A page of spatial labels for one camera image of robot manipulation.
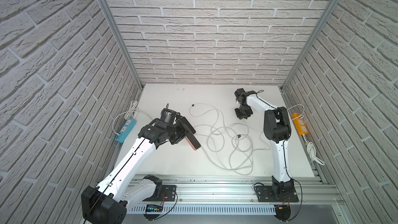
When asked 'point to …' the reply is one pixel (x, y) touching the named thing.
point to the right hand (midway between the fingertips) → (238, 116)
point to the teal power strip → (126, 128)
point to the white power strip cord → (311, 150)
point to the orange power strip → (300, 124)
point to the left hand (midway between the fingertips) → (189, 127)
